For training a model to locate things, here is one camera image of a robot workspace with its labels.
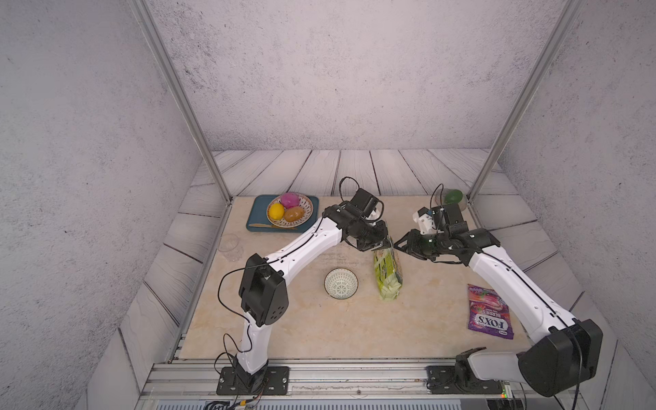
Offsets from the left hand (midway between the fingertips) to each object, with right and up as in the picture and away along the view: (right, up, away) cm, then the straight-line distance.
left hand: (397, 245), depth 78 cm
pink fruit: (-39, +16, +34) cm, 54 cm away
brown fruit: (-36, +10, +30) cm, 48 cm away
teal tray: (-52, +8, +33) cm, 62 cm away
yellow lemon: (-44, +11, +33) cm, 56 cm away
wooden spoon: (-48, +5, +32) cm, 58 cm away
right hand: (0, 0, 0) cm, 1 cm away
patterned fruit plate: (-32, +15, +38) cm, 52 cm away
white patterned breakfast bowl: (-17, -15, +14) cm, 26 cm away
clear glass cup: (-60, -3, +24) cm, 64 cm away
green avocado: (+35, +18, +40) cm, 56 cm away
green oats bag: (-2, -9, +3) cm, 9 cm away
